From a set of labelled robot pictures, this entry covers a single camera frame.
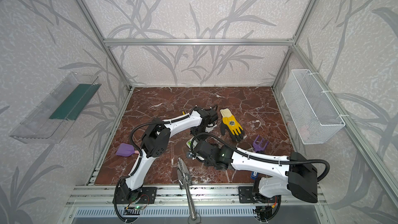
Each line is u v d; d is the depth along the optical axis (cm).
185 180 79
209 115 72
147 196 72
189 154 66
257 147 89
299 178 40
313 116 62
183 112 105
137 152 87
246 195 73
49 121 63
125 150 89
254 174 77
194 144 89
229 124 97
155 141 58
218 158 56
